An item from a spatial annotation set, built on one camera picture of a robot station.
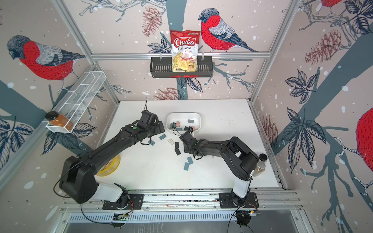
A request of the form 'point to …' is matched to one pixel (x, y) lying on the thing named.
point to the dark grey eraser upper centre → (176, 144)
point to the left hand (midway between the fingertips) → (160, 125)
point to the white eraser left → (171, 141)
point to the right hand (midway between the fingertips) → (188, 144)
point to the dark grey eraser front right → (190, 127)
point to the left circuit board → (122, 216)
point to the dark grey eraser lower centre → (177, 151)
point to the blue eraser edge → (178, 128)
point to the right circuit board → (245, 214)
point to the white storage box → (182, 117)
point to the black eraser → (186, 128)
